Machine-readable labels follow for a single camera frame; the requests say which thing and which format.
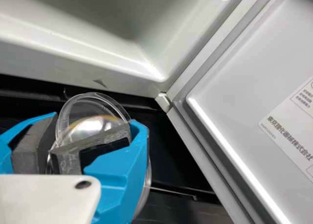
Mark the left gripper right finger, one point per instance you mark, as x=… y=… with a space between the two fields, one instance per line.
x=122 y=170

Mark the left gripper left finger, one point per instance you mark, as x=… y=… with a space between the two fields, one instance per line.
x=22 y=145

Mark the white incubator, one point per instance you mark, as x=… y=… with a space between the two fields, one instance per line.
x=97 y=38

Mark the petri dish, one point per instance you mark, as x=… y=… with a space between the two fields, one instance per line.
x=97 y=126

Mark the incubator door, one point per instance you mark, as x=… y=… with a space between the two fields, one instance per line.
x=244 y=87

